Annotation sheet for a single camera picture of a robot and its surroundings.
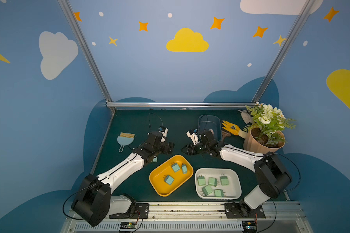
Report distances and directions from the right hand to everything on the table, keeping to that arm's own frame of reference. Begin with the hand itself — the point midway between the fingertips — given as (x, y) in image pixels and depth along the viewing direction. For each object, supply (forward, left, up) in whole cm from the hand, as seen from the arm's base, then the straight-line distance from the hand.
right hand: (185, 147), depth 87 cm
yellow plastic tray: (-13, +8, -10) cm, 19 cm away
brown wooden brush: (+19, -29, -9) cm, 36 cm away
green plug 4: (-15, -24, -9) cm, 30 cm away
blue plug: (-10, 0, -7) cm, 13 cm away
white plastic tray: (-20, -28, -10) cm, 36 cm away
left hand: (+1, +10, +4) cm, 11 cm away
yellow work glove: (+23, -35, -8) cm, 43 cm away
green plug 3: (-16, -10, -9) cm, 21 cm away
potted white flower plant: (+8, -47, +8) cm, 49 cm away
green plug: (-23, -20, -8) cm, 31 cm away
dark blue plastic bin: (+31, -21, -11) cm, 39 cm away
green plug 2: (-16, -17, -9) cm, 25 cm away
